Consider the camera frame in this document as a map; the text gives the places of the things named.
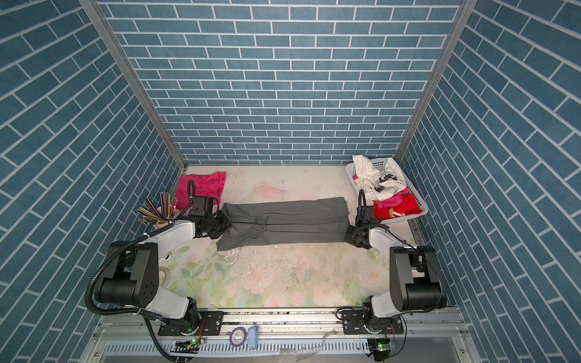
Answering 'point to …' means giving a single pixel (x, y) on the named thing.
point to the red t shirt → (409, 205)
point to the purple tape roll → (245, 336)
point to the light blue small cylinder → (253, 337)
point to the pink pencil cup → (171, 218)
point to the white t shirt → (377, 184)
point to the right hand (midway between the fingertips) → (350, 235)
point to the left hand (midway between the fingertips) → (233, 220)
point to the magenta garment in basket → (395, 200)
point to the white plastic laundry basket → (381, 162)
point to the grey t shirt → (285, 221)
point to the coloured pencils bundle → (164, 212)
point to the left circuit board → (191, 346)
